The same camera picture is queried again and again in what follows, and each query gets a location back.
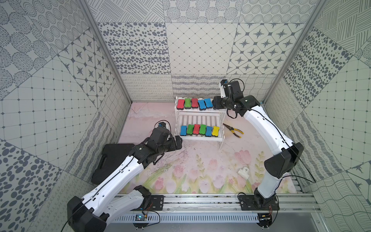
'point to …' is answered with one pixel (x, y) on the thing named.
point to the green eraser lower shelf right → (203, 129)
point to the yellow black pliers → (233, 129)
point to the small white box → (244, 172)
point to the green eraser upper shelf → (188, 103)
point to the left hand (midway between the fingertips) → (175, 138)
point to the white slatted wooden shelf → (196, 119)
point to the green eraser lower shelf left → (190, 129)
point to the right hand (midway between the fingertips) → (218, 102)
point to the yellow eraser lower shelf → (215, 131)
